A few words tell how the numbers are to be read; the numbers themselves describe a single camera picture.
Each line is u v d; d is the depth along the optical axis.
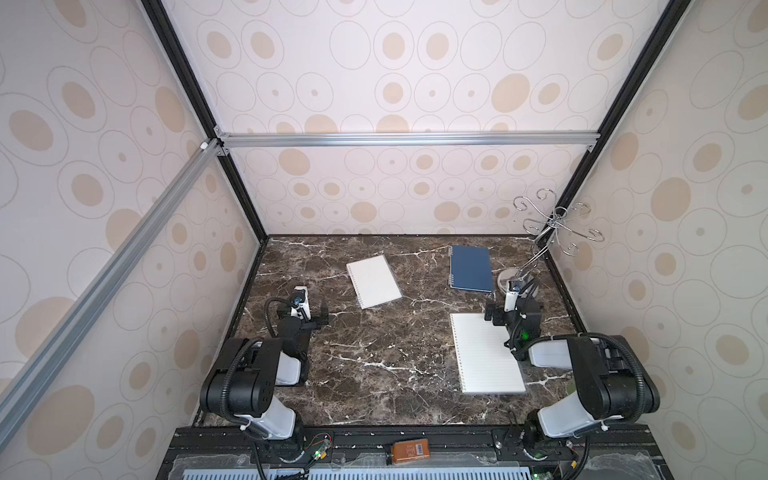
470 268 1.10
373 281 1.10
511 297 0.83
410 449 0.70
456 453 0.73
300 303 0.76
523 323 0.73
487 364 0.89
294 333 0.67
